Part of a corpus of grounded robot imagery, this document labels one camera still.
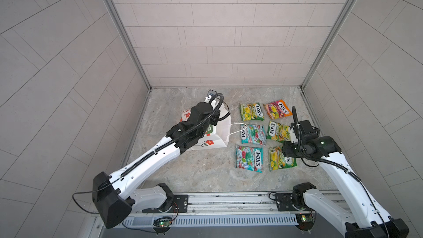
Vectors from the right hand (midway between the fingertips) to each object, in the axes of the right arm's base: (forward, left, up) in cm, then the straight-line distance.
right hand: (285, 149), depth 76 cm
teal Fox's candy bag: (+1, +16, -8) cm, 18 cm away
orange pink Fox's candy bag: (+30, -7, -8) cm, 32 cm away
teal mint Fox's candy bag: (+14, +11, -8) cm, 19 cm away
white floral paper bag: (+5, +31, +9) cm, 33 cm away
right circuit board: (-27, -3, -13) cm, 29 cm away
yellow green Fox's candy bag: (+14, -3, -8) cm, 16 cm away
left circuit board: (-24, +56, -7) cm, 61 cm away
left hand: (+15, +30, +19) cm, 39 cm away
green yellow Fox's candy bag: (+28, +10, -7) cm, 31 cm away
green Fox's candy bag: (-3, +4, -5) cm, 7 cm away
